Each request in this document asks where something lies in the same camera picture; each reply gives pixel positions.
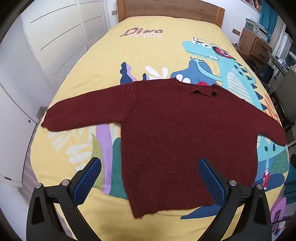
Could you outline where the wooden drawer cabinet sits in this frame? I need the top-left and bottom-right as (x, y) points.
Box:
(238, 28), (273, 62)

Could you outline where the dark bag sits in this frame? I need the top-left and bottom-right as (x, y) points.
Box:
(259, 64), (274, 84)

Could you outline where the wooden headboard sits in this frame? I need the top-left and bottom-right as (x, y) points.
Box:
(116, 0), (225, 28)

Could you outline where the purple plastic stool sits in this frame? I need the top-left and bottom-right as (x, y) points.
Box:
(269, 197), (290, 230)

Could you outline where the dark red knit sweater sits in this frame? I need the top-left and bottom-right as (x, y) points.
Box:
(41, 77), (288, 219)

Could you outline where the row of books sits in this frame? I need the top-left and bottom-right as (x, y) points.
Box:
(245, 0), (262, 12)

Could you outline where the white printer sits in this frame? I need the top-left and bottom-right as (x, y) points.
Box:
(256, 24), (270, 42)

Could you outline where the yellow dinosaur print bed sheet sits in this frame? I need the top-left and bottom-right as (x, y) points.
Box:
(30, 16), (289, 241)

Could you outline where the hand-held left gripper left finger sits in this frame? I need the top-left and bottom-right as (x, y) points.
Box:
(26, 157), (102, 241)

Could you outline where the grey-green chair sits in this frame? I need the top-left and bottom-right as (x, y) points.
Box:
(269, 70), (296, 133)

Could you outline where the white wardrobe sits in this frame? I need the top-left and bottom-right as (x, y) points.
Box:
(0, 0), (117, 188)

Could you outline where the teal curtain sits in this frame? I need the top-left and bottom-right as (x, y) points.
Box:
(258, 0), (279, 43)

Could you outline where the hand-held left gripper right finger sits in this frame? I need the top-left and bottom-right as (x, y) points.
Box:
(198, 158), (271, 241)

